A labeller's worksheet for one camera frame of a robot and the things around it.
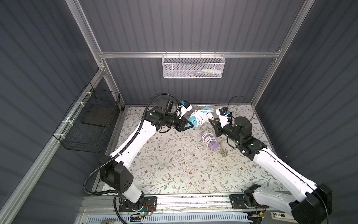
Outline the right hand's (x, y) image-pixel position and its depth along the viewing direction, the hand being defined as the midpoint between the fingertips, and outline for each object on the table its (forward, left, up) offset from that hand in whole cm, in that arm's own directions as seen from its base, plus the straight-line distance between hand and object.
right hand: (215, 118), depth 73 cm
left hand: (-3, +12, -2) cm, 13 cm away
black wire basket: (-4, +68, -2) cm, 68 cm away
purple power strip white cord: (0, -1, -23) cm, 23 cm away
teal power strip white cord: (-1, +9, +2) cm, 9 cm away
